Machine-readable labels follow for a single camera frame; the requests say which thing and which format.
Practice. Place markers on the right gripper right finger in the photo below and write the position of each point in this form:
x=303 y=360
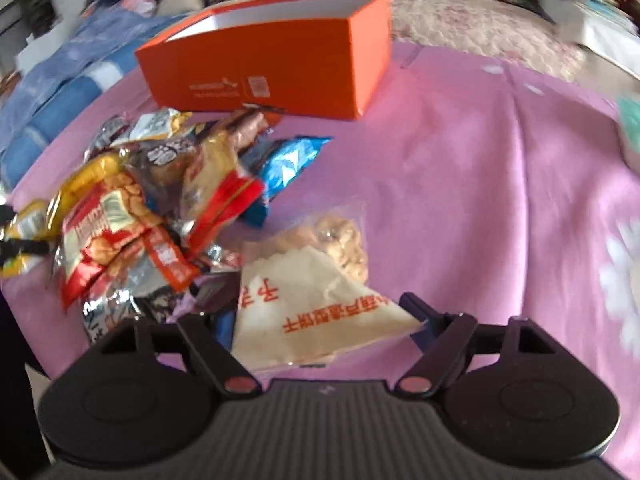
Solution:
x=448 y=337

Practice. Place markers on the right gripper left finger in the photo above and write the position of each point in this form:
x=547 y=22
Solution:
x=214 y=363

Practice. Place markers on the beige triangular snack bag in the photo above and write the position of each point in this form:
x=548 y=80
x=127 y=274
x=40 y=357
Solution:
x=304 y=295

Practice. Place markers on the pink bed sheet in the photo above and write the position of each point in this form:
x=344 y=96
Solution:
x=485 y=189

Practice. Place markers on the red peanut snack packet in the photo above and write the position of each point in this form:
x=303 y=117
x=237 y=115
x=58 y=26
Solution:
x=111 y=219

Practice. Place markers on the red biscuit packet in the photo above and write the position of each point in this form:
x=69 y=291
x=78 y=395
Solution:
x=216 y=190

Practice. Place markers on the blue snack packet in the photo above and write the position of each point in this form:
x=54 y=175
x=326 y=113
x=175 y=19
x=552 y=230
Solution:
x=277 y=163

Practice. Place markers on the yellow soft bread packet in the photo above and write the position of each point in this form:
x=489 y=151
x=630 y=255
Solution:
x=29 y=235

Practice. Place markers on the silver yellow snack packet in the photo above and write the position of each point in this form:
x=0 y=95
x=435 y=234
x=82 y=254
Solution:
x=121 y=129

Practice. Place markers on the teal white tissue pack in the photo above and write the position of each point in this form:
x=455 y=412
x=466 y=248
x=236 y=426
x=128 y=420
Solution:
x=629 y=119

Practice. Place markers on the orange cardboard box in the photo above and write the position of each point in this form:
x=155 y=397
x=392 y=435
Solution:
x=318 y=58

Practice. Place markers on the blue white blanket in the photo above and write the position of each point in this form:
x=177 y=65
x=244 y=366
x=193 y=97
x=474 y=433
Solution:
x=97 y=56

